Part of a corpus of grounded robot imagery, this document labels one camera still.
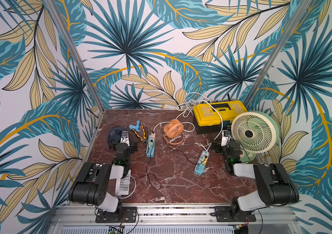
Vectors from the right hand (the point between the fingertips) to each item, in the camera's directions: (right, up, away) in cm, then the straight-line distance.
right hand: (220, 138), depth 93 cm
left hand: (-60, -1, -1) cm, 60 cm away
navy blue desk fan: (-68, +1, 0) cm, 68 cm away
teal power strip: (-45, -5, +5) cm, 45 cm away
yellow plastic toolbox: (-8, +12, +3) cm, 15 cm away
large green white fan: (+11, +5, -17) cm, 21 cm away
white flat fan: (-56, -22, -20) cm, 64 cm away
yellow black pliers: (-52, -1, +8) cm, 52 cm away
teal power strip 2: (-14, -17, -5) cm, 22 cm away
